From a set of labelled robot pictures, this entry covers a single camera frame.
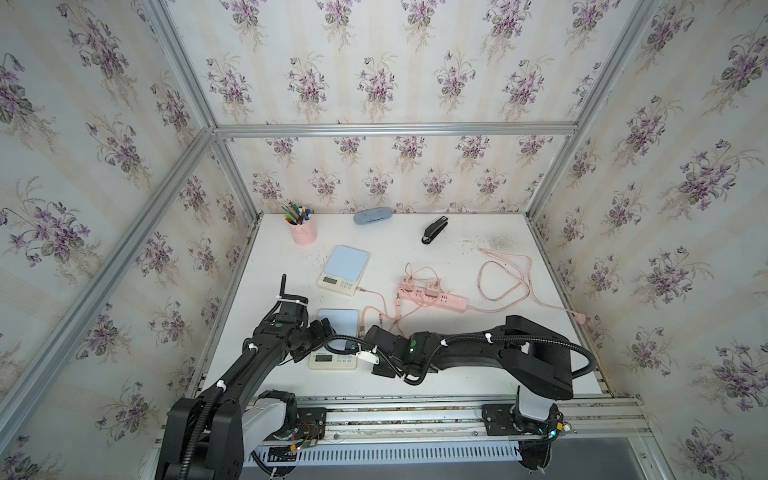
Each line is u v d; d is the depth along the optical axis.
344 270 1.01
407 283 0.91
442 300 0.93
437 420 0.75
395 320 0.91
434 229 1.11
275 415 0.61
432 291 0.91
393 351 0.63
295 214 1.05
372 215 1.17
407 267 0.91
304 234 1.05
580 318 0.95
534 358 0.48
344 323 0.89
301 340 0.71
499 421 0.73
